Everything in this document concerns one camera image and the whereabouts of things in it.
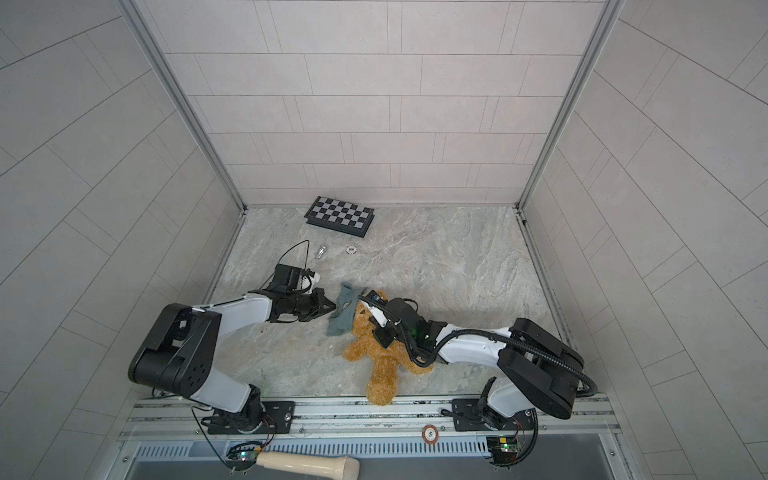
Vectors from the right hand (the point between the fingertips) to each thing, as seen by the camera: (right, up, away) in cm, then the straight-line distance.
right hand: (370, 323), depth 82 cm
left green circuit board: (-26, -24, -17) cm, 39 cm away
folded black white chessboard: (-14, +31, +26) cm, 43 cm away
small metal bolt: (-19, +18, +19) cm, 33 cm away
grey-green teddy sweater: (-7, +2, -2) cm, 8 cm away
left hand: (-9, +4, +6) cm, 12 cm away
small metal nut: (-9, +19, +21) cm, 30 cm away
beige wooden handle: (-3, -24, -21) cm, 31 cm away
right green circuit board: (+32, -24, -15) cm, 43 cm away
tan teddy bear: (+4, -6, -10) cm, 13 cm away
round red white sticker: (+15, -22, -13) cm, 30 cm away
